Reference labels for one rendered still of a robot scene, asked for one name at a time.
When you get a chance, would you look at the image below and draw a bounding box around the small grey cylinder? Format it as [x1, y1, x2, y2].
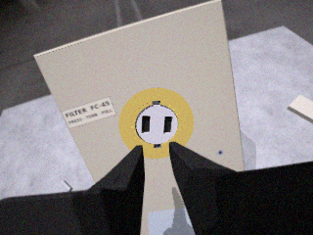
[61, 180, 72, 191]

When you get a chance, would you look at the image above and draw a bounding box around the white and grey round cartridge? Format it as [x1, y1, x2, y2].
[136, 101, 178, 144]

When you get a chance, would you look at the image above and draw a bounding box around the beige service panel with round hole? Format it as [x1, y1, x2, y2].
[33, 0, 245, 235]

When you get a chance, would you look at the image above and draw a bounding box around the white flat rectangular block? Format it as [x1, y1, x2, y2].
[287, 95, 313, 124]

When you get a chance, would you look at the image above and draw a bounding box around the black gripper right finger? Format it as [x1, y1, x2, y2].
[169, 142, 313, 235]

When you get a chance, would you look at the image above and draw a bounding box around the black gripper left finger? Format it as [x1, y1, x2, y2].
[0, 145, 145, 235]

